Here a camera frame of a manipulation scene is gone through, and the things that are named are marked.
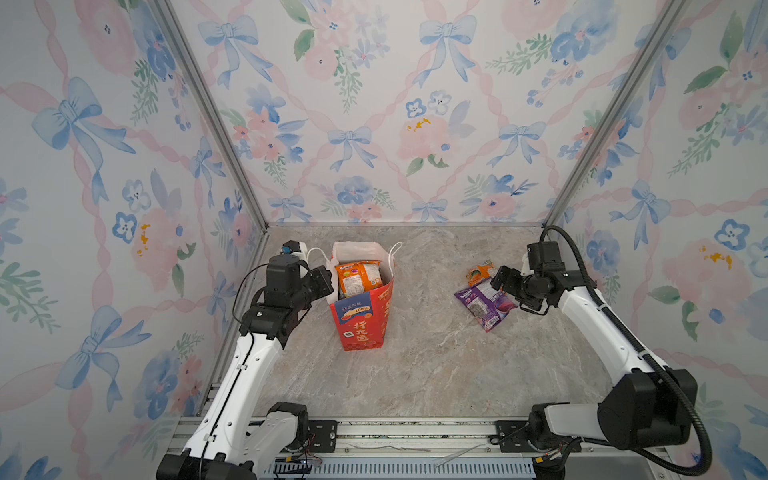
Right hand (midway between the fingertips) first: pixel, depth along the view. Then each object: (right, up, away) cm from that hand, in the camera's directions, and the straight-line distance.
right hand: (504, 285), depth 85 cm
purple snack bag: (-2, -8, +9) cm, 12 cm away
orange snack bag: (-41, +2, -6) cm, 41 cm away
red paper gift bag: (-40, -8, -8) cm, 42 cm away
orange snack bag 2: (-2, +2, +18) cm, 18 cm away
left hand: (-47, +5, -9) cm, 48 cm away
